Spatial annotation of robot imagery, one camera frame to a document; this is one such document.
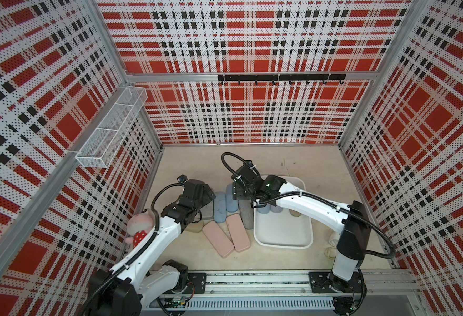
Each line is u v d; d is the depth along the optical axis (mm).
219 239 864
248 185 583
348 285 620
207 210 893
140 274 421
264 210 912
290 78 884
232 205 932
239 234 846
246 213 891
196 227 857
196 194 628
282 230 853
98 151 684
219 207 915
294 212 527
